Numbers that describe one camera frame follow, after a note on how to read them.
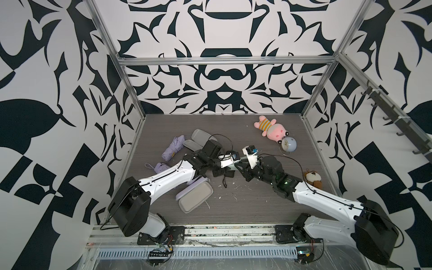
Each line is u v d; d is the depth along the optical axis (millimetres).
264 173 644
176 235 740
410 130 551
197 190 845
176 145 991
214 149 630
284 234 742
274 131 1022
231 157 698
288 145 965
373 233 404
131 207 419
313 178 888
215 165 689
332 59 920
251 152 678
